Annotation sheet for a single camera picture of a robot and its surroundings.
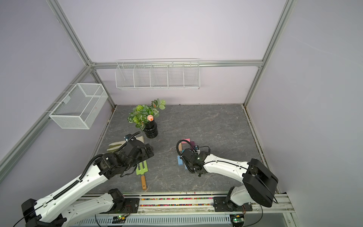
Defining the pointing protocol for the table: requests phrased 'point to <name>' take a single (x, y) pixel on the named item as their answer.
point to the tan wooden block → (180, 147)
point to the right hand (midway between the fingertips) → (194, 166)
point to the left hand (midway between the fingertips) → (147, 152)
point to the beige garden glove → (114, 146)
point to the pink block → (185, 142)
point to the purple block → (193, 143)
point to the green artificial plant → (141, 114)
